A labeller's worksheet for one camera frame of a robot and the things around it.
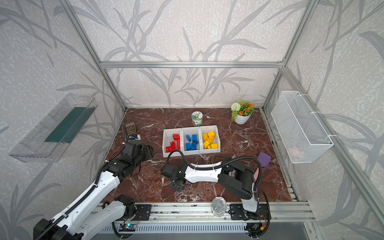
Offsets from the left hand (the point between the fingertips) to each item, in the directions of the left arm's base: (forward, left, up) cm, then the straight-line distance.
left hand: (151, 144), depth 82 cm
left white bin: (+12, -8, -15) cm, 21 cm away
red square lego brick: (+15, -10, -14) cm, 23 cm away
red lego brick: (+5, -7, -14) cm, 16 cm away
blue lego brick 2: (+13, -23, -14) cm, 30 cm away
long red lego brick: (+7, -9, -14) cm, 18 cm away
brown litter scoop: (+22, +24, -16) cm, 36 cm away
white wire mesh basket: (-6, -70, +21) cm, 73 cm away
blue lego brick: (+7, -19, -14) cm, 25 cm away
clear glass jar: (-29, -37, -8) cm, 47 cm away
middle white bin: (+11, -21, -14) cm, 27 cm away
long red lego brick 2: (+7, -13, -11) cm, 19 cm away
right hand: (-13, -15, -14) cm, 24 cm away
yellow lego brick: (+7, -37, -13) cm, 39 cm away
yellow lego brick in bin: (+16, -35, -13) cm, 40 cm away
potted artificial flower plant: (+28, -55, -3) cm, 62 cm away
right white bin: (+10, -33, -12) cm, 37 cm away
